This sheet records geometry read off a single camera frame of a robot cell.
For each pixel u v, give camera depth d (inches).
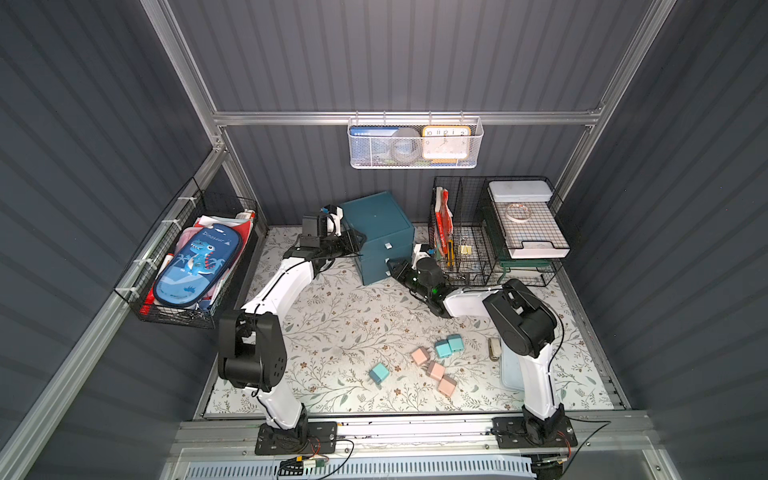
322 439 29.0
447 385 31.7
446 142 34.9
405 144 35.6
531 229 35.9
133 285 23.4
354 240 31.3
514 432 28.9
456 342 34.8
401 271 34.0
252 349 18.0
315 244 27.2
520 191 39.4
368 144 36.0
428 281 30.5
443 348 34.1
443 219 43.6
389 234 34.2
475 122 35.0
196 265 25.5
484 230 42.7
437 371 32.6
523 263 36.8
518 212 38.0
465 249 44.0
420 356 33.6
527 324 22.0
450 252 43.8
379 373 32.5
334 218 31.8
